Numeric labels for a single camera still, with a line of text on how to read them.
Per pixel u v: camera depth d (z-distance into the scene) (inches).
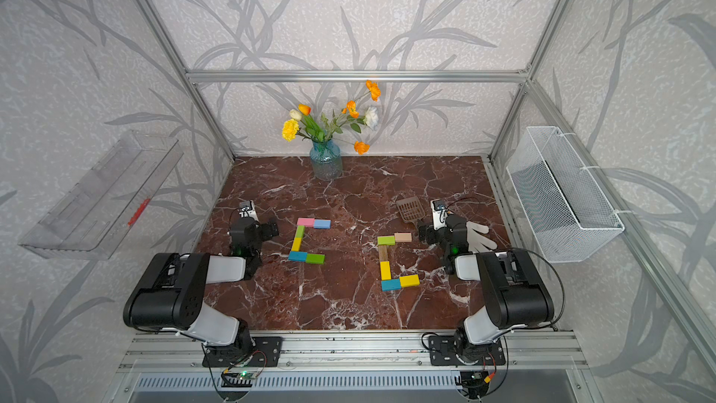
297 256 35.9
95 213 26.2
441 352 28.6
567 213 23.6
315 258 35.9
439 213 31.7
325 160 41.3
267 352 28.8
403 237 38.0
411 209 40.8
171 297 17.6
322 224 39.1
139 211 25.7
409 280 34.2
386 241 37.2
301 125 38.6
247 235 28.4
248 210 32.1
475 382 30.3
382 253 36.0
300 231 38.0
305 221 39.1
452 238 28.3
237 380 28.4
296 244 36.9
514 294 17.6
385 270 34.8
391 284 33.4
